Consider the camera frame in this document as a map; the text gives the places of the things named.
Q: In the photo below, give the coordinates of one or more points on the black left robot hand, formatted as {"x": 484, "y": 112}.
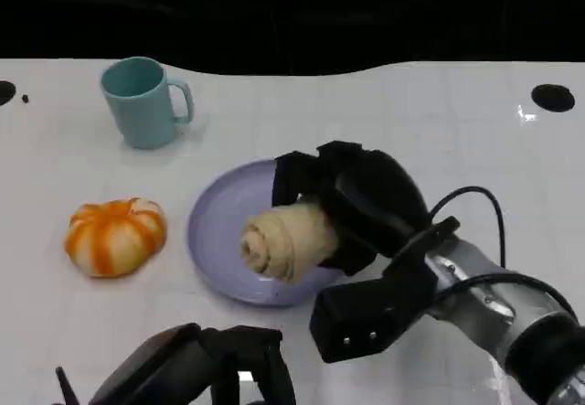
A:
{"x": 169, "y": 368}

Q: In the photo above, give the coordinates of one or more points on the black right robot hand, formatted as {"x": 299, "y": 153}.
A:
{"x": 379, "y": 199}

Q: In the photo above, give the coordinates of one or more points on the beige towel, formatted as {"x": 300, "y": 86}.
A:
{"x": 288, "y": 240}

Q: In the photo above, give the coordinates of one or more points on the lilac plate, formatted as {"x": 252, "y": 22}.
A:
{"x": 219, "y": 240}

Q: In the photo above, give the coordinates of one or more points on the orange and white bread roll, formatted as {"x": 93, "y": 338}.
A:
{"x": 114, "y": 240}

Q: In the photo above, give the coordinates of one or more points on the black round table grommet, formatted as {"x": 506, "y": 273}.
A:
{"x": 553, "y": 98}
{"x": 5, "y": 92}

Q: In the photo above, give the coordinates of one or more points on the pale green mug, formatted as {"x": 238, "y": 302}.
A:
{"x": 141, "y": 108}

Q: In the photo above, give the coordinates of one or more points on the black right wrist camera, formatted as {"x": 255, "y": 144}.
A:
{"x": 365, "y": 318}

